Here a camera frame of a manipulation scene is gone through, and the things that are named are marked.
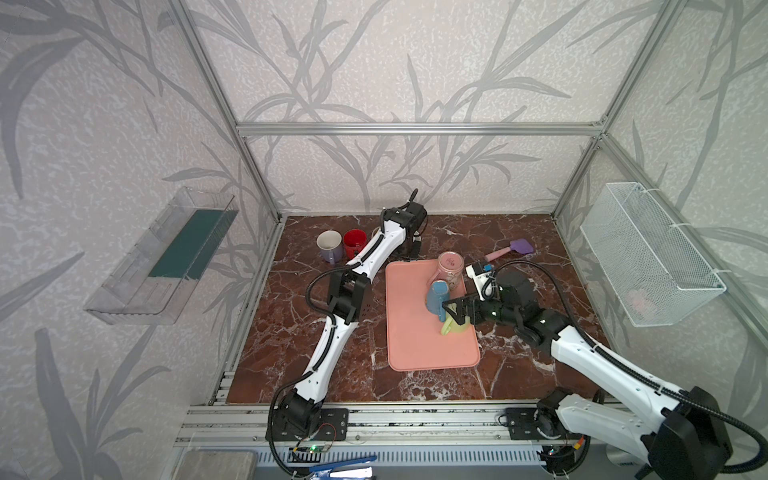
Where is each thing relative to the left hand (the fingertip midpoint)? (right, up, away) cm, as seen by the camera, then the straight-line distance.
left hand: (411, 249), depth 100 cm
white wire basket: (+51, -3, -37) cm, 63 cm away
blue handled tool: (-13, -49, -33) cm, 61 cm away
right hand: (+11, -11, -21) cm, 26 cm away
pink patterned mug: (+12, -5, -10) cm, 16 cm away
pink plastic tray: (+1, -26, -14) cm, 30 cm away
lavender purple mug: (-29, +1, +4) cm, 29 cm away
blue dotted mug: (+8, -12, -14) cm, 20 cm away
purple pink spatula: (+40, +1, +9) cm, 41 cm away
